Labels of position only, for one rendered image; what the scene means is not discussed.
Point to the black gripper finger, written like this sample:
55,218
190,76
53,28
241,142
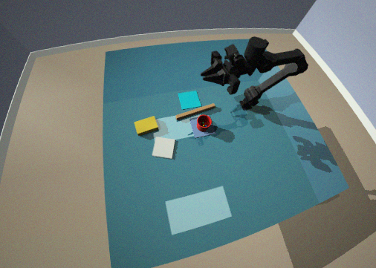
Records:
218,78
212,69

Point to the yellow rectangular block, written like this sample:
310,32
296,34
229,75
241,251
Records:
145,126

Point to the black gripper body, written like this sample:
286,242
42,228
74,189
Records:
232,74

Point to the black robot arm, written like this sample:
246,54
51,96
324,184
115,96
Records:
256,57

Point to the white square block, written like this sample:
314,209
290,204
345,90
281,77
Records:
163,147

